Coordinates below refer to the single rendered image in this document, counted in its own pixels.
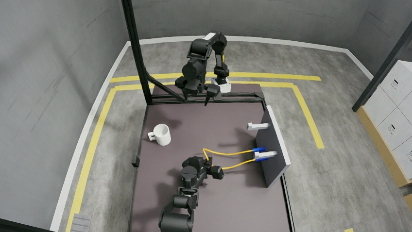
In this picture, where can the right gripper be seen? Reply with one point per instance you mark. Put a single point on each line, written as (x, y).
(215, 171)

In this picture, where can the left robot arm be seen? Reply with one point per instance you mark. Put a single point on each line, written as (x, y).
(197, 64)

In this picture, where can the white mug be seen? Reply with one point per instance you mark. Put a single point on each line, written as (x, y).
(161, 130)

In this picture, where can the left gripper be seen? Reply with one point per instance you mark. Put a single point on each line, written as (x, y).
(212, 90)

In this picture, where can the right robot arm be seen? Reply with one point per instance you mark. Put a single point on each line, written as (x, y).
(174, 222)

